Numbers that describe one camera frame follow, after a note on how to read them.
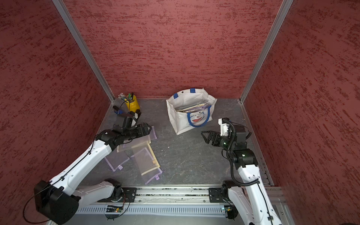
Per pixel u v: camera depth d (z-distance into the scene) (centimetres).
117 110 106
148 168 83
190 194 76
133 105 107
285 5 71
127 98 104
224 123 66
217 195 74
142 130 70
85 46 87
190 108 91
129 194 74
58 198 37
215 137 63
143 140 95
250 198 44
